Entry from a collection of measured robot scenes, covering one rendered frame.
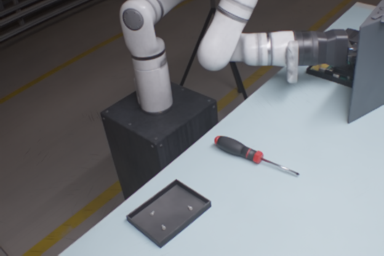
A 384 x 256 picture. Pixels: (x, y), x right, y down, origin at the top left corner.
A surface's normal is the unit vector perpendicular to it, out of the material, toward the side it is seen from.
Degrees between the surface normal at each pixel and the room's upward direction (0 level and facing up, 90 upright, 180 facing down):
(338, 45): 90
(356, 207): 0
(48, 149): 0
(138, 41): 93
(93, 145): 0
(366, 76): 90
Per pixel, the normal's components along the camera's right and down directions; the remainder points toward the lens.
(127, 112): -0.11, -0.82
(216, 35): -0.15, 0.11
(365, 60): 0.45, 0.47
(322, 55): 0.04, 0.56
